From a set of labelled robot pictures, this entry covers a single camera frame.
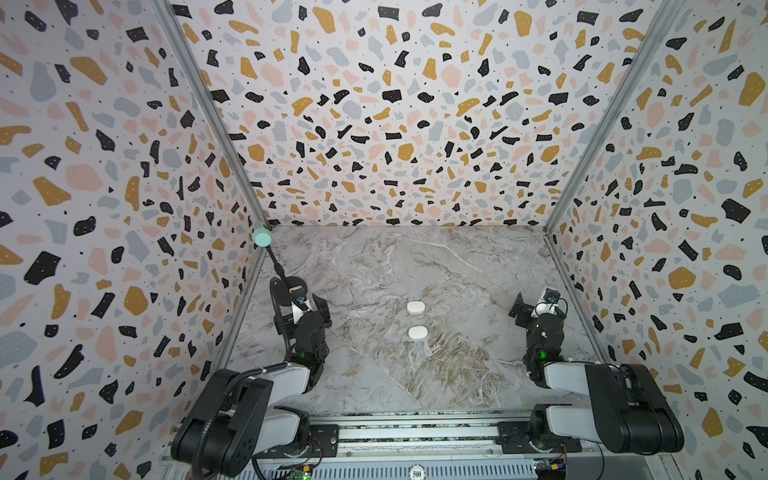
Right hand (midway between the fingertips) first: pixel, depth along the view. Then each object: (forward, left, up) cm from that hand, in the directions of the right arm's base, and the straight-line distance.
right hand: (539, 293), depth 87 cm
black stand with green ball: (0, +73, +23) cm, 77 cm away
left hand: (-4, +69, +2) cm, 69 cm away
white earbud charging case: (+2, +36, -12) cm, 38 cm away
